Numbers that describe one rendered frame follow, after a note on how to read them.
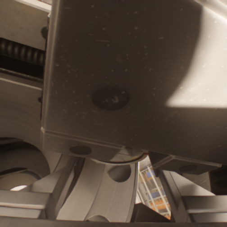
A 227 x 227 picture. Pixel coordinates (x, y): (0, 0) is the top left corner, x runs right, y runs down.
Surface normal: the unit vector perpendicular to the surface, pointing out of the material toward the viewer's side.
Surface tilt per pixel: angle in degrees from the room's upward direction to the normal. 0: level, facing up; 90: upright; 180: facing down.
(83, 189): 90
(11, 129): 20
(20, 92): 25
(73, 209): 90
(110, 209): 90
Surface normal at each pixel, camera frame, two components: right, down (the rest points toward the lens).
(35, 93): -0.03, 0.80
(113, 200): 0.36, -0.54
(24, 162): 0.36, -0.34
